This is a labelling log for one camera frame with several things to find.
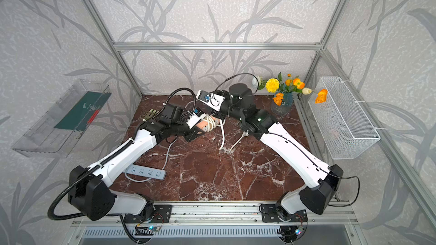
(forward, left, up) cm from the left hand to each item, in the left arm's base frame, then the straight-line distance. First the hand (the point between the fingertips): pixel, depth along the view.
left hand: (202, 129), depth 79 cm
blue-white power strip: (-14, +27, -17) cm, 35 cm away
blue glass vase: (+25, -48, -14) cm, 56 cm away
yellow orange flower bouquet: (+22, -44, +10) cm, 50 cm away
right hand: (+3, -4, +21) cm, 21 cm away
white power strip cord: (+1, -5, +5) cm, 7 cm away
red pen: (-1, +44, +11) cm, 45 cm away
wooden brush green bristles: (+25, +41, -22) cm, 53 cm away
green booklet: (-2, +49, +12) cm, 51 cm away
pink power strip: (-1, 0, +6) cm, 6 cm away
